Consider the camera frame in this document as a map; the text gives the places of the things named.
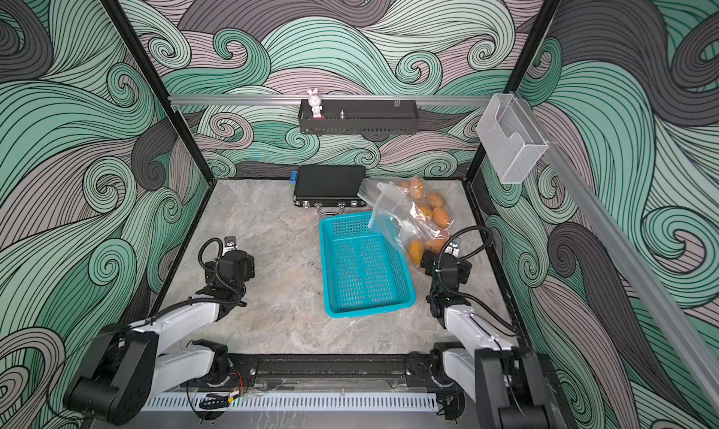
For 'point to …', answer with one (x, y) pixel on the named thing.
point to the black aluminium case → (329, 188)
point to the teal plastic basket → (363, 272)
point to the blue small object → (293, 177)
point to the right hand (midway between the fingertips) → (445, 253)
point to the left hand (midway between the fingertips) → (228, 258)
